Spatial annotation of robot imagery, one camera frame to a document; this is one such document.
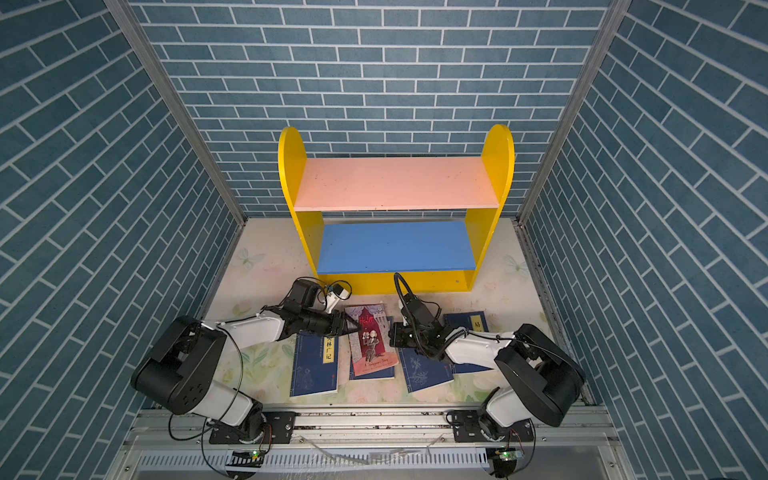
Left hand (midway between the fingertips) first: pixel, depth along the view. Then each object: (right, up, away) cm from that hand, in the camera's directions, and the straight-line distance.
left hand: (357, 329), depth 85 cm
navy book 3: (+19, -11, -2) cm, 22 cm away
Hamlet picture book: (+4, -5, 0) cm, 7 cm away
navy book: (-12, -10, 0) cm, 16 cm away
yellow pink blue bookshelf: (0, +35, +39) cm, 53 cm away
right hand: (+8, -1, +2) cm, 8 cm away
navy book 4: (+36, 0, +7) cm, 36 cm away
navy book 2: (+9, -11, -4) cm, 14 cm away
